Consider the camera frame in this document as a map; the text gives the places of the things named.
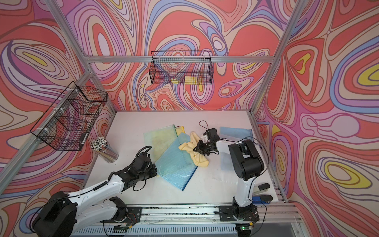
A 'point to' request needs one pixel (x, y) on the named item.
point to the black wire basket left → (66, 124)
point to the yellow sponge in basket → (189, 80)
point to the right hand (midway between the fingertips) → (195, 152)
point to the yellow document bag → (179, 130)
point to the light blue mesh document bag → (234, 134)
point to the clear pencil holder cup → (102, 147)
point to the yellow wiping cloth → (199, 159)
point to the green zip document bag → (160, 140)
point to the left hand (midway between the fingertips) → (160, 170)
